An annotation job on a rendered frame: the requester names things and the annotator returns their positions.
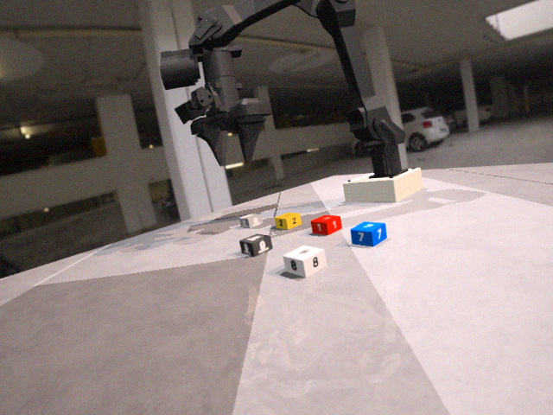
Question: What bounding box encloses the blue block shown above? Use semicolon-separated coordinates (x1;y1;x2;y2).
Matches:
351;222;386;247

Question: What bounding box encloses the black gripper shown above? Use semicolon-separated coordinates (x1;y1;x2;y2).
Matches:
190;76;272;167

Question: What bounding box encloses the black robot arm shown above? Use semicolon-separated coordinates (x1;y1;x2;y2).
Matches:
160;0;409;179

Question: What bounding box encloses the red block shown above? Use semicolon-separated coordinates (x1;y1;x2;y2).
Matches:
311;215;342;235

